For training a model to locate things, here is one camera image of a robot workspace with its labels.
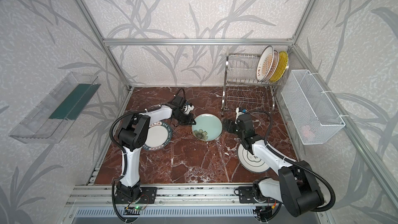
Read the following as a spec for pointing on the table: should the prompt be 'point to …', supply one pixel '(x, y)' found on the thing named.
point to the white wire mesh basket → (312, 114)
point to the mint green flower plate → (208, 127)
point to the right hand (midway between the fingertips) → (228, 116)
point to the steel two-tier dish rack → (242, 88)
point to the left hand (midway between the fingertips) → (197, 118)
